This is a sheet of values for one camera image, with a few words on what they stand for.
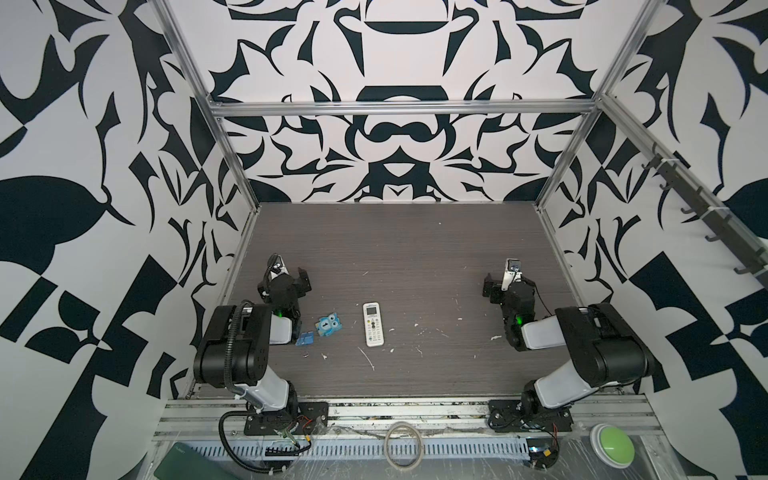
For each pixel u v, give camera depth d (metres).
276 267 0.79
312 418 0.74
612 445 0.69
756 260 0.50
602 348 0.46
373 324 0.87
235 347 0.43
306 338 0.85
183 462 0.68
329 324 0.88
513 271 0.80
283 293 0.71
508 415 0.74
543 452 0.71
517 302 0.73
